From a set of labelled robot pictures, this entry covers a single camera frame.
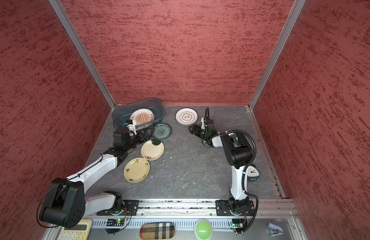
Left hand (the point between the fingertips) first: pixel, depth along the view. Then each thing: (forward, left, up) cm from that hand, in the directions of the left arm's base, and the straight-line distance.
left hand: (150, 133), depth 86 cm
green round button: (-44, -30, -12) cm, 55 cm away
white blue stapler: (-44, -64, -14) cm, 79 cm away
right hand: (+10, -25, -12) cm, 29 cm away
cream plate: (-5, +1, -13) cm, 14 cm away
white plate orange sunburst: (+23, +13, -12) cm, 29 cm away
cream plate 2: (-16, +9, -15) cm, 24 cm away
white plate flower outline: (+26, -21, -14) cm, 36 cm away
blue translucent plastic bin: (+25, +29, -11) cm, 40 cm away
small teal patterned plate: (+12, -3, -15) cm, 20 cm away
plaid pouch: (-45, -9, -11) cm, 47 cm away
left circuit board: (-42, +14, -17) cm, 47 cm away
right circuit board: (-43, -48, -15) cm, 66 cm away
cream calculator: (-46, +26, -13) cm, 54 cm away
